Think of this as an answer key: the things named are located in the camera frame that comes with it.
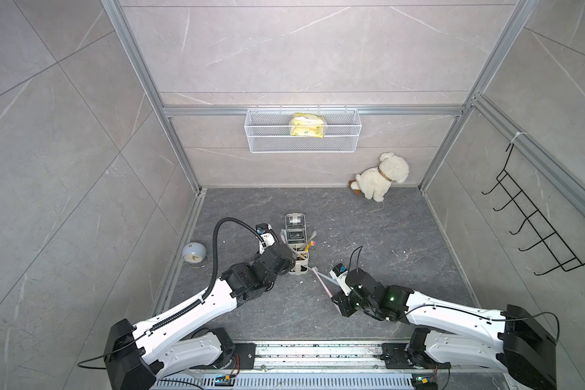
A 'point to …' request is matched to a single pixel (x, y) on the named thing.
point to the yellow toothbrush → (312, 243)
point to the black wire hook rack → (561, 251)
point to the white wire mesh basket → (268, 131)
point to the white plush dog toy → (375, 182)
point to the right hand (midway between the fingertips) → (334, 299)
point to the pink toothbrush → (327, 289)
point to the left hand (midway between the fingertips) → (286, 245)
